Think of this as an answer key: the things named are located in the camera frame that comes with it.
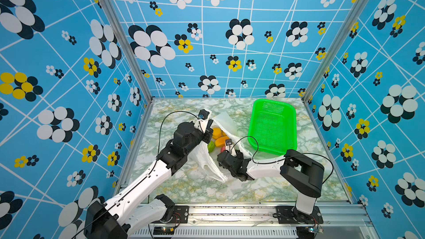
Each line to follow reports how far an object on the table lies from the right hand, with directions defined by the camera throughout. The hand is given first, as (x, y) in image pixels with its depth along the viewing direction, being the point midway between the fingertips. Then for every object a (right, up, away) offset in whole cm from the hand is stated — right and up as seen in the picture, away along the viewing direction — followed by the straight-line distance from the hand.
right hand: (227, 153), depth 92 cm
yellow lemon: (-6, +11, +4) cm, 13 cm away
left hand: (-8, +20, -20) cm, 29 cm away
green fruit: (-9, +5, -2) cm, 11 cm away
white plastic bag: (-1, +18, -3) cm, 18 cm away
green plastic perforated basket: (+30, +14, +13) cm, 36 cm away
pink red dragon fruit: (-2, +3, -2) cm, 5 cm away
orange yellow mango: (-4, +7, +2) cm, 8 cm away
